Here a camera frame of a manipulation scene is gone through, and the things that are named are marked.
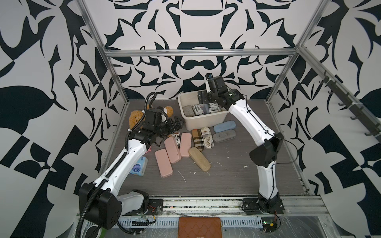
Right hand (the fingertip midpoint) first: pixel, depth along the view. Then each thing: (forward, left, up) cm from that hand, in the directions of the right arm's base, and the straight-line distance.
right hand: (203, 92), depth 83 cm
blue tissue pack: (-32, +35, -25) cm, 54 cm away
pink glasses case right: (-17, +11, -28) cm, 34 cm away
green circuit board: (-59, -29, -32) cm, 73 cm away
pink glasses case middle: (-23, +18, -27) cm, 40 cm away
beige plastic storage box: (-5, 0, -21) cm, 21 cm away
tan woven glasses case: (-30, 0, -27) cm, 40 cm away
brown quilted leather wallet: (-59, +4, -27) cm, 65 cm away
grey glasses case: (-12, -14, -27) cm, 33 cm away
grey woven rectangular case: (+6, +9, -23) cm, 25 cm away
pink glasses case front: (-27, +24, -31) cm, 48 cm away
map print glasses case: (-13, -3, -27) cm, 30 cm away
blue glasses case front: (+8, -4, -23) cm, 24 cm away
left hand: (-16, +13, -6) cm, 22 cm away
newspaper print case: (-12, +17, -26) cm, 33 cm away
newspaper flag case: (+7, +2, -23) cm, 24 cm away
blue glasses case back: (-5, -16, -27) cm, 31 cm away
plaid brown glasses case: (-14, +3, -27) cm, 30 cm away
